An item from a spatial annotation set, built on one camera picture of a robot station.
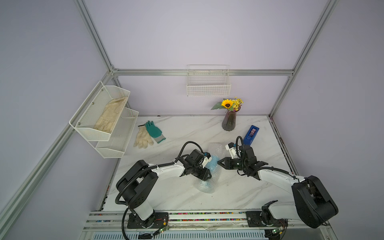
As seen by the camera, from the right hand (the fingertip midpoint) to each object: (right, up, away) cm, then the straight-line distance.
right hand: (219, 164), depth 87 cm
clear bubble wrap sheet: (-2, +9, +4) cm, 10 cm away
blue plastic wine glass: (-4, -1, -2) cm, 5 cm away
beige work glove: (-53, +14, +20) cm, 58 cm away
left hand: (-7, -7, -1) cm, 10 cm away
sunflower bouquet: (+9, +36, +6) cm, 38 cm away
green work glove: (-46, +19, +24) cm, 55 cm away
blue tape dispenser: (+25, +17, +17) cm, 34 cm away
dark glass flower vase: (+10, +26, +18) cm, 33 cm away
